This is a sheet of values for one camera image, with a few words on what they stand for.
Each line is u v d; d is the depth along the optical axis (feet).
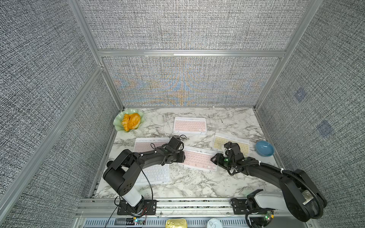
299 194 1.41
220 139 3.27
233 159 2.26
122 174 1.49
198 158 2.96
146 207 2.40
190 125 3.48
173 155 2.35
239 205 2.40
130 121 3.28
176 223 2.17
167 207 2.45
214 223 2.13
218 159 2.57
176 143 2.39
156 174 2.75
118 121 3.43
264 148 3.09
